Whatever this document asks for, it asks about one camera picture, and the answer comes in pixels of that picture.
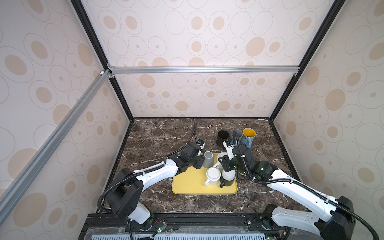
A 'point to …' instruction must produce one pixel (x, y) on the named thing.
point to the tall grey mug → (239, 134)
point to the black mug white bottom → (227, 178)
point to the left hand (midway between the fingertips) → (203, 155)
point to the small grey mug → (208, 159)
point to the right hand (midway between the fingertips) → (221, 157)
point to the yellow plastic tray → (191, 181)
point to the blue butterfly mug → (247, 139)
